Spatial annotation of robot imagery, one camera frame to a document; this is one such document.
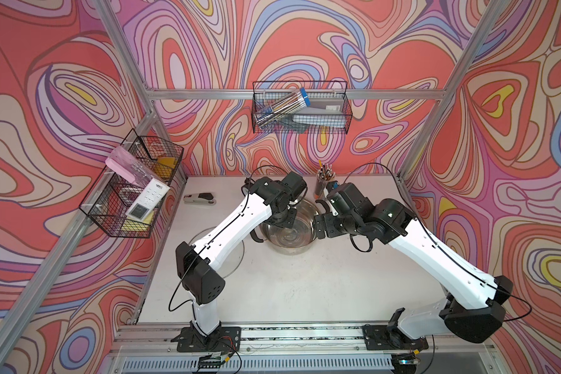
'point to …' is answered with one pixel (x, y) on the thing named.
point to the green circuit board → (209, 361)
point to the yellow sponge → (164, 166)
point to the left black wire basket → (127, 202)
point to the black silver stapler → (199, 199)
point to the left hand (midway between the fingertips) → (286, 222)
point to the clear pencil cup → (325, 174)
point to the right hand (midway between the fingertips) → (329, 227)
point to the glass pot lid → (231, 262)
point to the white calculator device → (152, 195)
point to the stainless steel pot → (297, 238)
